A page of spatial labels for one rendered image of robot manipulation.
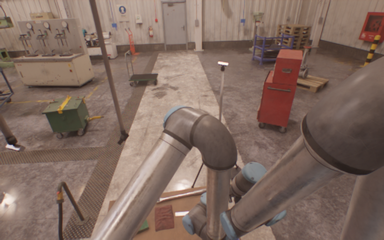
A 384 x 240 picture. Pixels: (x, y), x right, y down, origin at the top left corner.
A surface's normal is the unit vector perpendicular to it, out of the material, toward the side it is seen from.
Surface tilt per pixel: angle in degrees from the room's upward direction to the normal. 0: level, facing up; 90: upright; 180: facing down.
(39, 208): 0
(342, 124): 65
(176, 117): 38
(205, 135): 54
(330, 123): 70
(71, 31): 90
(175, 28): 90
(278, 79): 90
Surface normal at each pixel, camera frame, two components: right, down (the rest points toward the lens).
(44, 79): -0.11, 0.50
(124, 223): 0.26, -0.09
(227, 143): 0.52, -0.22
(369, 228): -0.87, 0.25
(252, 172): 0.11, -0.66
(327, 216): -0.03, -0.86
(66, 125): 0.24, 0.48
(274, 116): -0.44, 0.46
